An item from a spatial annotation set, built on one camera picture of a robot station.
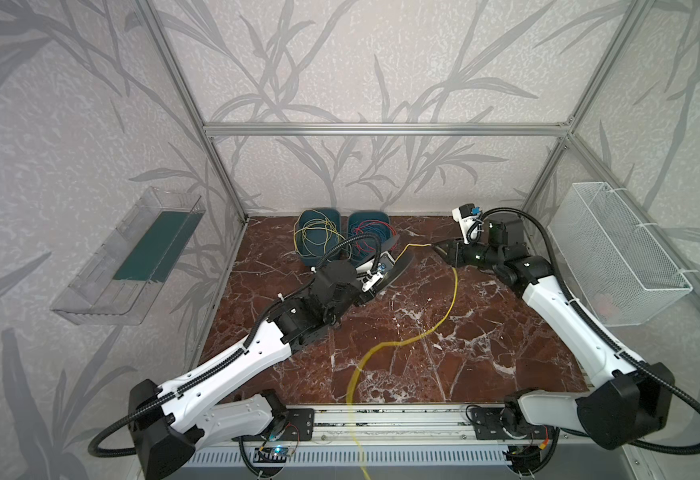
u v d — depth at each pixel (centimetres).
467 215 67
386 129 186
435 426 75
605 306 72
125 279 64
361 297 63
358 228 106
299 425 74
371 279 58
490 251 64
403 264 71
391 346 64
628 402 40
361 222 110
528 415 62
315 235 116
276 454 70
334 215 115
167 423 38
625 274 63
